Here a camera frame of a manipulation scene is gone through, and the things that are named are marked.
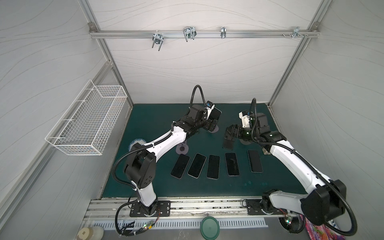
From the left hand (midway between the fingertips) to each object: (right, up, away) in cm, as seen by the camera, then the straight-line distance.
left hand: (212, 114), depth 85 cm
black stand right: (+12, -20, +14) cm, 27 cm away
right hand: (+11, -7, -4) cm, 13 cm away
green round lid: (-4, -48, -24) cm, 54 cm away
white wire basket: (-61, -6, -17) cm, 64 cm away
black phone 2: (-9, -31, +1) cm, 32 cm away
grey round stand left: (-19, -22, +11) cm, 31 cm away
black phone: (+3, 0, +10) cm, 10 cm away
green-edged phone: (0, -33, -1) cm, 33 cm away
